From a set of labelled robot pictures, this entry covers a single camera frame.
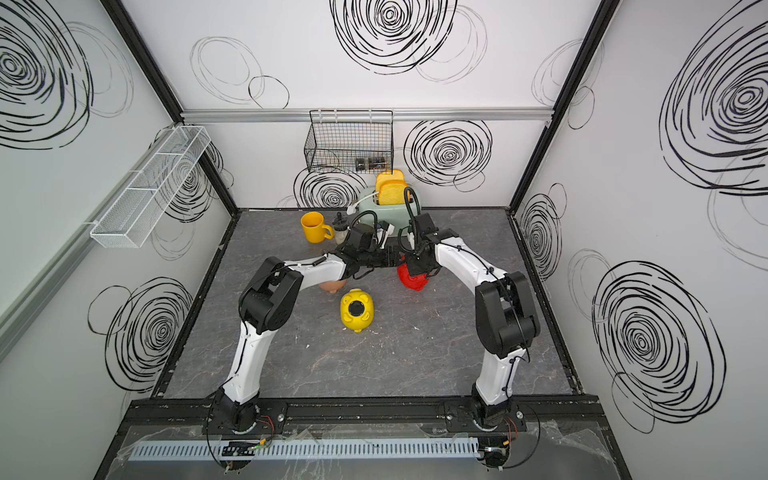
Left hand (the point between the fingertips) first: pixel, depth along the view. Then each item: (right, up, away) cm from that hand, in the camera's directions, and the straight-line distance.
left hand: (408, 259), depth 95 cm
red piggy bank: (+2, -7, -6) cm, 9 cm away
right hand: (+3, -2, -2) cm, 4 cm away
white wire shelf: (-69, +13, -23) cm, 74 cm away
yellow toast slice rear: (-7, +28, +4) cm, 29 cm away
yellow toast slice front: (-5, +22, +4) cm, 23 cm away
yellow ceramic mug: (-33, +10, +9) cm, 35 cm away
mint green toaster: (-3, +14, +7) cm, 16 cm away
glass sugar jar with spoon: (-23, +10, +7) cm, 26 cm away
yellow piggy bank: (-15, -17, -13) cm, 26 cm away
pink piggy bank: (-24, -9, -2) cm, 26 cm away
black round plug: (-16, -13, -11) cm, 23 cm away
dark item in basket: (-12, +29, -8) cm, 32 cm away
